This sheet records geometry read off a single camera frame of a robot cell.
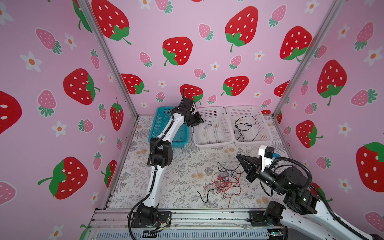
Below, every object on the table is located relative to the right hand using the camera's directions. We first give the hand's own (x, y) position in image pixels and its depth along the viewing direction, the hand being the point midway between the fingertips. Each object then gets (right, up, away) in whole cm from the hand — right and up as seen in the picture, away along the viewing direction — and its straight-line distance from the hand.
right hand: (237, 156), depth 59 cm
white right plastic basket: (+24, +14, +55) cm, 62 cm away
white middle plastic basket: (-1, +11, +52) cm, 54 cm away
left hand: (-12, +16, +39) cm, 44 cm away
